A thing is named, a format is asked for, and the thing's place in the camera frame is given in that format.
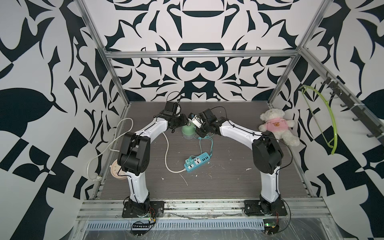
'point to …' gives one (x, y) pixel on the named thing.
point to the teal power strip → (198, 161)
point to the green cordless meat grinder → (188, 131)
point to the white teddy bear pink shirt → (276, 122)
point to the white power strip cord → (169, 167)
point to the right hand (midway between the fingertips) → (197, 125)
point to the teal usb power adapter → (188, 162)
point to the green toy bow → (303, 88)
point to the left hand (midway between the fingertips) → (186, 118)
